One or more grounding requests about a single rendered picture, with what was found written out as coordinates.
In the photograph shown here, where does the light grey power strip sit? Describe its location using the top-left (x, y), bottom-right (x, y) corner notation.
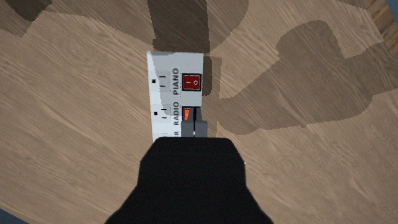
top-left (147, 51), bottom-right (203, 142)

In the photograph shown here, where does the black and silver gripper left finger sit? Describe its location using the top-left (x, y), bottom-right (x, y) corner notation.
top-left (181, 108), bottom-right (195, 137)

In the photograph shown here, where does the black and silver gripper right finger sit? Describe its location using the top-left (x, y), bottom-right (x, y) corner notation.
top-left (194, 108), bottom-right (208, 137)

